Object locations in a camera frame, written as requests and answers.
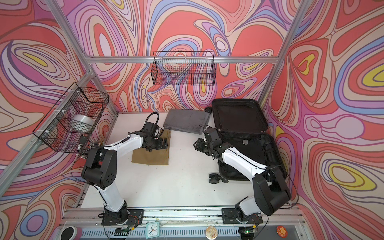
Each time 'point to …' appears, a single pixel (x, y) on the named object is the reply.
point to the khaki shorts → (155, 157)
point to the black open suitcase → (243, 127)
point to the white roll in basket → (81, 123)
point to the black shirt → (253, 146)
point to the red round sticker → (281, 231)
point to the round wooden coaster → (211, 232)
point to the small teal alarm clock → (152, 229)
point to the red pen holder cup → (94, 142)
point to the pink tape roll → (70, 233)
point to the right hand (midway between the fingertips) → (197, 147)
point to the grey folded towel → (189, 121)
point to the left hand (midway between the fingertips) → (163, 144)
